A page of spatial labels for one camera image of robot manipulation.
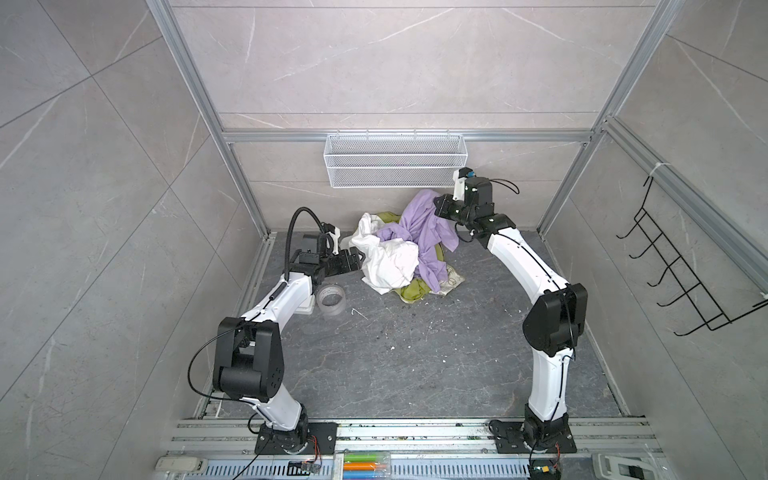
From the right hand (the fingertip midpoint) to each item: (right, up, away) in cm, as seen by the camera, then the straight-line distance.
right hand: (433, 197), depth 88 cm
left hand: (-24, -17, +2) cm, 29 cm away
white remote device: (-62, -66, -21) cm, 93 cm away
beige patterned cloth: (+10, -27, +15) cm, 32 cm away
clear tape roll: (-33, -33, +12) cm, 48 cm away
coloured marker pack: (-19, -68, -19) cm, 73 cm away
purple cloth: (-3, -7, +6) cm, 10 cm away
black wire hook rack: (+52, -25, -26) cm, 63 cm away
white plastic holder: (+40, -67, -21) cm, 81 cm away
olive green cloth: (-5, -29, +9) cm, 31 cm away
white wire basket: (-15, +15, +12) cm, 24 cm away
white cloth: (-14, -21, +7) cm, 26 cm away
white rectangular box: (-40, -34, +5) cm, 53 cm away
